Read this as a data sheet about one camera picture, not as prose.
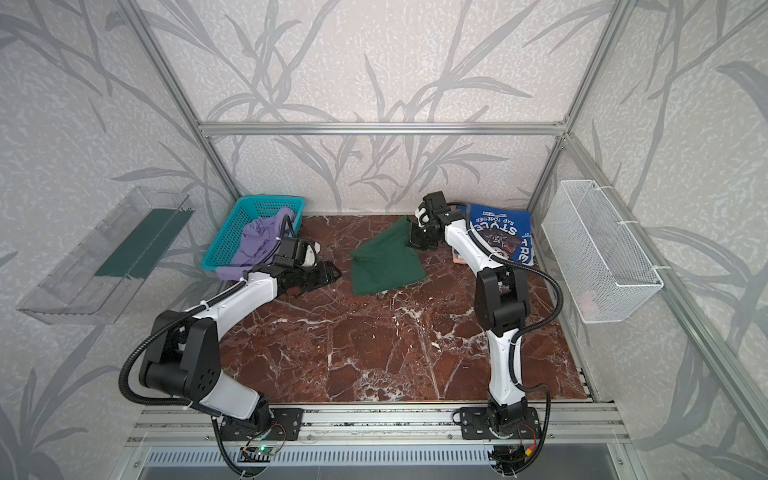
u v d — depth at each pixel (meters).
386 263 0.97
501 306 0.55
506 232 1.08
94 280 0.64
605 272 0.61
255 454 0.72
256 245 1.09
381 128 0.95
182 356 0.44
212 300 0.51
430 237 0.82
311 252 0.75
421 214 0.89
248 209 1.15
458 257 1.05
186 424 0.75
